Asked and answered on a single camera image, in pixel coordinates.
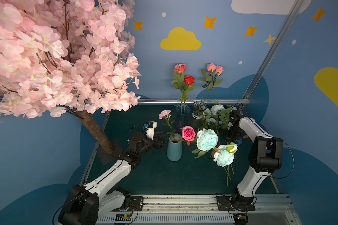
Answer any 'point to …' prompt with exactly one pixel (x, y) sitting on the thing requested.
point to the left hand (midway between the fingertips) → (166, 131)
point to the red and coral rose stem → (184, 84)
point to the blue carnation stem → (210, 118)
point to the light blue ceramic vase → (174, 147)
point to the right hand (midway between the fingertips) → (230, 138)
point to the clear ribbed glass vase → (199, 107)
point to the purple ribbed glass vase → (182, 110)
